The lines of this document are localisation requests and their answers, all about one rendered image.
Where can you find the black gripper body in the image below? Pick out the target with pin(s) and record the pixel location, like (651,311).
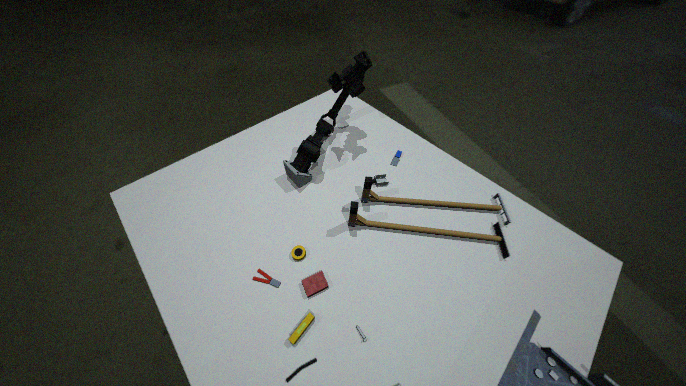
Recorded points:
(350,73)

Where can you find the black bent rod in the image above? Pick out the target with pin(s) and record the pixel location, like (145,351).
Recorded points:
(301,367)

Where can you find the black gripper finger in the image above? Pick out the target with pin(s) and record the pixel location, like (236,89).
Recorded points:
(336,80)
(361,61)

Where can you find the red-handled pliers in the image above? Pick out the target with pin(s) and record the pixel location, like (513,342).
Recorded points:
(270,281)

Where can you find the yellow tape roll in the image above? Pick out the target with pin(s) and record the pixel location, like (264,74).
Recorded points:
(298,253)

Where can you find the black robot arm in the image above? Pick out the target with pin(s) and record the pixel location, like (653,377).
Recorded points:
(309,150)

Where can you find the red rectangular block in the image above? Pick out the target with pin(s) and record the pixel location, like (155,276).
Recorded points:
(315,284)

